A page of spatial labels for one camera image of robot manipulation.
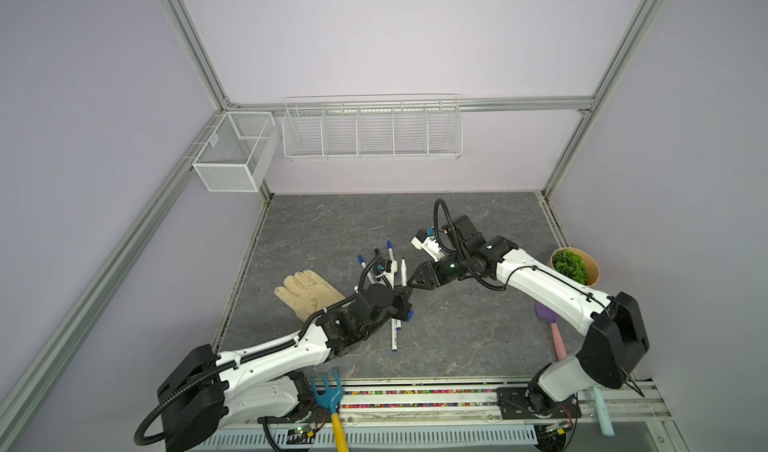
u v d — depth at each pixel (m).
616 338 0.43
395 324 0.87
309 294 0.94
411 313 0.89
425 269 0.69
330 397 0.74
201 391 0.40
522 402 0.74
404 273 0.75
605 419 0.71
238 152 1.01
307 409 0.65
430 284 0.68
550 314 0.51
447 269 0.68
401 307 0.67
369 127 0.97
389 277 0.69
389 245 1.06
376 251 1.05
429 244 0.74
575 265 0.86
